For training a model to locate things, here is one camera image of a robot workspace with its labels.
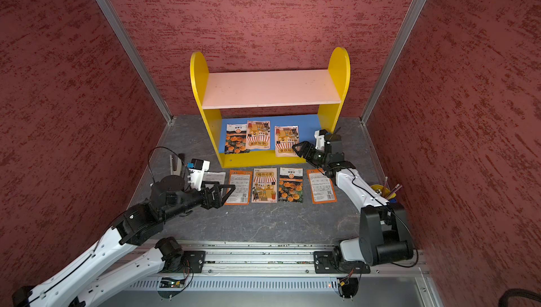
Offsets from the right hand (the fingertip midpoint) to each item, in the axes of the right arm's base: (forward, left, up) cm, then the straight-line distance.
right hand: (296, 152), depth 86 cm
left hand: (-20, +25, +7) cm, 33 cm away
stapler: (+3, +57, -12) cm, 58 cm away
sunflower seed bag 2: (+10, +4, -1) cm, 11 cm away
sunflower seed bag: (+11, +16, -1) cm, 20 cm away
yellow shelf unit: (+22, +17, 0) cm, 28 cm away
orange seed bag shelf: (-8, -12, -17) cm, 23 cm away
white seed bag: (-3, +35, -13) cm, 38 cm away
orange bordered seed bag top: (-4, +25, -15) cm, 29 cm away
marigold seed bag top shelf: (-7, +2, -16) cm, 18 cm away
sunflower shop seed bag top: (-8, +14, -16) cm, 23 cm away
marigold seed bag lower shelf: (+9, +26, -1) cm, 28 cm away
